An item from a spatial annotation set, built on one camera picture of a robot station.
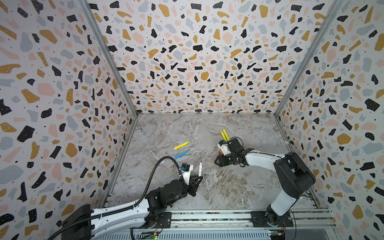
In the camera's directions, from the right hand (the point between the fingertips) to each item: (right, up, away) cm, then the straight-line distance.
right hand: (216, 158), depth 92 cm
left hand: (-8, -5, -19) cm, 21 cm away
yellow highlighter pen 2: (+7, +11, +14) cm, 19 cm away
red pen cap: (+2, +2, +2) cm, 4 cm away
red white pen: (-10, -2, -18) cm, 20 cm away
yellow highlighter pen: (+9, +13, +17) cm, 23 cm away
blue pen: (-22, +1, +5) cm, 23 cm away
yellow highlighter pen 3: (-24, +6, +11) cm, 27 cm away
